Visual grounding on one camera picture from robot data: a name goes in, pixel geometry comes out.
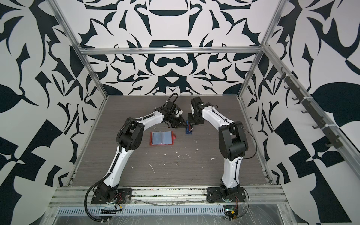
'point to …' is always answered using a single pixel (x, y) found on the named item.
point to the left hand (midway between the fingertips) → (187, 123)
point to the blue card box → (189, 128)
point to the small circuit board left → (110, 210)
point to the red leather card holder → (161, 138)
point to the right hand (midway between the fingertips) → (191, 119)
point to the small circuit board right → (230, 214)
